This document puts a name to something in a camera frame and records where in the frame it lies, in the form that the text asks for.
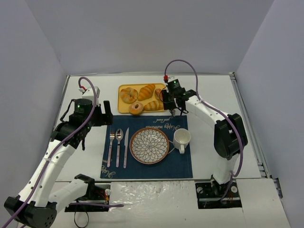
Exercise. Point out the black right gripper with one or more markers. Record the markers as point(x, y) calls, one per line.
point(169, 104)

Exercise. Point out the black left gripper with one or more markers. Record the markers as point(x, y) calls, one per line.
point(102, 116)

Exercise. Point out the small oval bun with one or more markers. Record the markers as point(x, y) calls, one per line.
point(158, 94)

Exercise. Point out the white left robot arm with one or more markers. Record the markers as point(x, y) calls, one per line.
point(35, 206)

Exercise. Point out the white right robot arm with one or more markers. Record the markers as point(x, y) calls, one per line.
point(229, 133)

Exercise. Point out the twisted round bread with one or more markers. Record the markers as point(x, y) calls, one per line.
point(129, 95)

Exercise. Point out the small striped croissant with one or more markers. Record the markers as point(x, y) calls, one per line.
point(154, 106)

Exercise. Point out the large striped croissant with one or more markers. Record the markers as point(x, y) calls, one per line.
point(146, 92)

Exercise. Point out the glazed donut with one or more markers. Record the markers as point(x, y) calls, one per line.
point(136, 108)

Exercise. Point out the white mug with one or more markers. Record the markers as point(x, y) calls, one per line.
point(181, 139)

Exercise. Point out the patterned ceramic plate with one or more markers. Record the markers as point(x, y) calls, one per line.
point(149, 145)

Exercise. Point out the blue placemat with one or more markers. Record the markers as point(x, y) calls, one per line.
point(173, 166)

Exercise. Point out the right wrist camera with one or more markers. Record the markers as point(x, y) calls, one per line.
point(171, 78)

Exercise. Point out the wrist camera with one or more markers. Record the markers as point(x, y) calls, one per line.
point(89, 94)
point(171, 78)

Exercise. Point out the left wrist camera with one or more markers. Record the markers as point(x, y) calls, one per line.
point(89, 94)

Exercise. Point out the fork with pink handle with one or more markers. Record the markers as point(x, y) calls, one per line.
point(111, 138)

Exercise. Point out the spoon with pink handle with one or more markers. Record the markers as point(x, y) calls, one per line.
point(119, 136)

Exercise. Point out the knife with pink handle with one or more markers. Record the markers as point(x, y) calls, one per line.
point(126, 148)

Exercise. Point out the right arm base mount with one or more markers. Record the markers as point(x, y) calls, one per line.
point(209, 196)

